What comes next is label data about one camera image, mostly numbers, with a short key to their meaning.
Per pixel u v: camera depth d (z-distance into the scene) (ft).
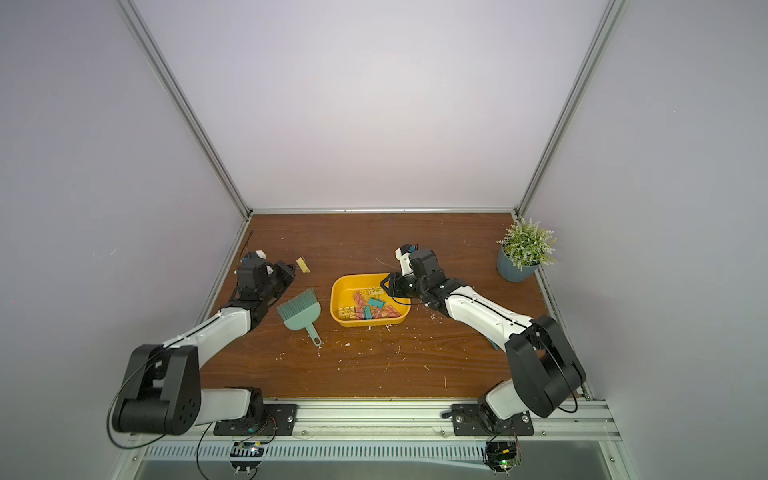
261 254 2.73
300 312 3.03
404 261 2.59
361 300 3.03
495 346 1.64
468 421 2.38
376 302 3.01
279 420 2.39
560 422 2.39
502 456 2.23
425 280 2.16
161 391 1.38
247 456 2.34
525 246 2.87
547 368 1.38
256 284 2.24
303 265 3.02
